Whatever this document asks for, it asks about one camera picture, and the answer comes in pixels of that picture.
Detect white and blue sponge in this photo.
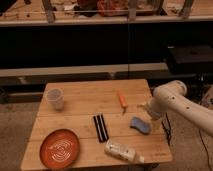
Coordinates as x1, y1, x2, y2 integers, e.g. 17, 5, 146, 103
130, 117, 151, 135

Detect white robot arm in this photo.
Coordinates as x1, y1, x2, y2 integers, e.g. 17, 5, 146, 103
144, 80, 213, 137

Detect orange ceramic bowl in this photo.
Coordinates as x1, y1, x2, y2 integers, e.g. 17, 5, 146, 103
39, 129, 80, 170

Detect white plastic bottle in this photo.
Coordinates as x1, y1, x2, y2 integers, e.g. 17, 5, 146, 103
104, 140, 145, 163

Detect wooden table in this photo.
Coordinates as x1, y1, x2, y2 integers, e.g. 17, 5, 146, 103
21, 79, 172, 171

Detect black ridged bar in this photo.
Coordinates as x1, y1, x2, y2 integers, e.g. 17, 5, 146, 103
93, 114, 109, 143

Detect black box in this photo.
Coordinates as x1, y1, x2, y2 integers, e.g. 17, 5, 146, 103
166, 45, 213, 74

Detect clear plastic cup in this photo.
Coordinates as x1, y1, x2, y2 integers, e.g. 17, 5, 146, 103
46, 89, 64, 110

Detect long wooden workbench shelf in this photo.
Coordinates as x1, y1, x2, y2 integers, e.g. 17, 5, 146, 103
0, 0, 213, 27

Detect black cable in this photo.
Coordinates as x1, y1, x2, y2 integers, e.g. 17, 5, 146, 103
161, 112, 213, 171

